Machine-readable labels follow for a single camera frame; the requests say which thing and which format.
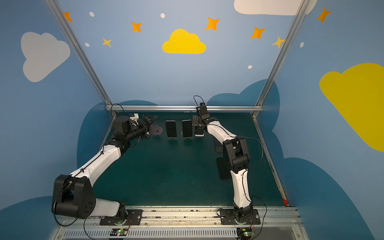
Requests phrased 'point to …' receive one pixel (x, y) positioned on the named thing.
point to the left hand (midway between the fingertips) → (158, 122)
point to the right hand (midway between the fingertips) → (199, 117)
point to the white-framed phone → (199, 132)
